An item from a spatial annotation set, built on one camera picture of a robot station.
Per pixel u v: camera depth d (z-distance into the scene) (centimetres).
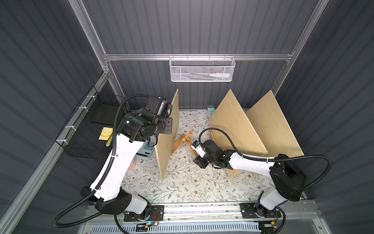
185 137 79
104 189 38
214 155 65
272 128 70
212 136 99
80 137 69
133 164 87
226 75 93
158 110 45
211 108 121
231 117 84
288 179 45
